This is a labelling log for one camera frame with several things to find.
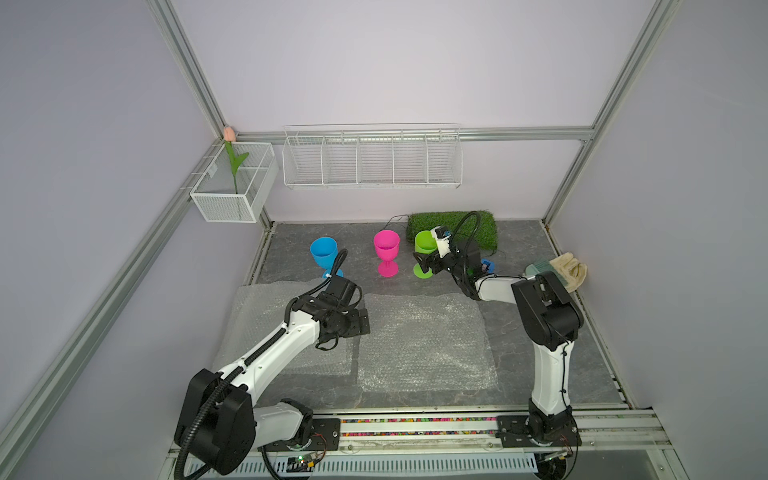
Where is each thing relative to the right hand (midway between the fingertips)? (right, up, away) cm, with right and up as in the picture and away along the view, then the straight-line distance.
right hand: (423, 244), depth 98 cm
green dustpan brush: (+43, -8, +7) cm, 45 cm away
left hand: (-21, -24, -16) cm, 36 cm away
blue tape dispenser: (+24, -8, +4) cm, 25 cm away
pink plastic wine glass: (-12, -1, -5) cm, 13 cm away
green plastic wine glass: (0, 0, -2) cm, 2 cm away
